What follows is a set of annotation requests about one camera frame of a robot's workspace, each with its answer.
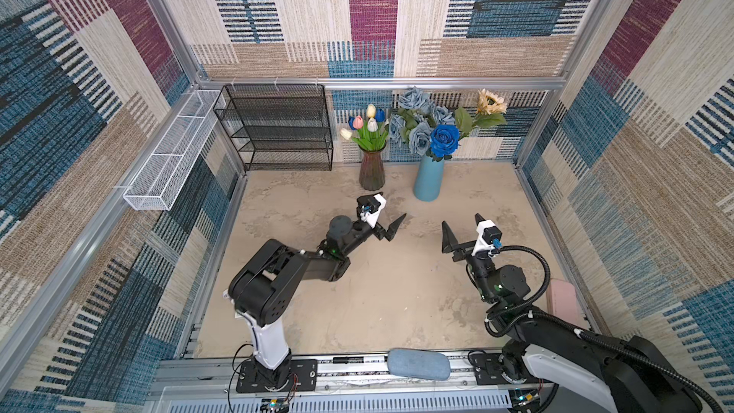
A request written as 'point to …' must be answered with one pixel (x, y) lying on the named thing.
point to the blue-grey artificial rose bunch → (415, 119)
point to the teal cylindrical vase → (428, 180)
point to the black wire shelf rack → (278, 127)
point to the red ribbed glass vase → (372, 176)
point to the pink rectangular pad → (562, 301)
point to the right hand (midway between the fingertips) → (462, 220)
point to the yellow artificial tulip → (371, 111)
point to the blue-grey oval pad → (417, 363)
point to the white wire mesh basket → (154, 188)
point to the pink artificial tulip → (358, 121)
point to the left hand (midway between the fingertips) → (391, 201)
